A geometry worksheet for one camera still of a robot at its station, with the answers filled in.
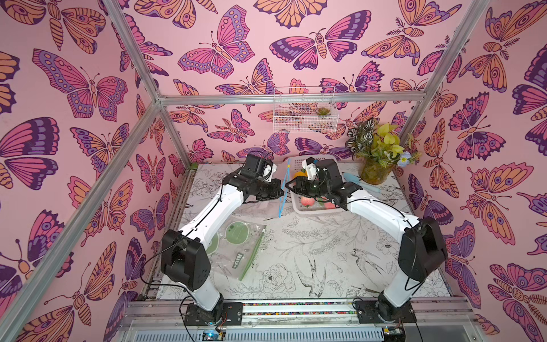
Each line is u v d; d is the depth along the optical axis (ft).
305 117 3.48
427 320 2.38
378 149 3.12
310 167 2.54
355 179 3.71
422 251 1.51
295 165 2.74
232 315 2.40
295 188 2.63
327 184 2.15
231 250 2.93
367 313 2.39
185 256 1.43
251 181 1.96
